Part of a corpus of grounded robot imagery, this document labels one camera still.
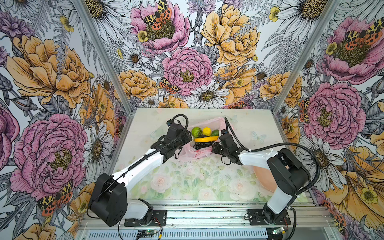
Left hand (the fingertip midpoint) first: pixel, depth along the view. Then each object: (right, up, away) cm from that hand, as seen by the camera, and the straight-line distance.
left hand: (188, 138), depth 84 cm
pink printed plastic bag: (0, -8, +3) cm, 9 cm away
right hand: (+14, -8, +10) cm, 19 cm away
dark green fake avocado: (+17, +2, +19) cm, 26 cm away
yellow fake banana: (+11, -2, +15) cm, 18 cm away
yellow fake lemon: (+12, +3, +18) cm, 22 cm away
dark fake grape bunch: (+6, -5, +12) cm, 15 cm away
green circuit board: (-19, -42, -13) cm, 48 cm away
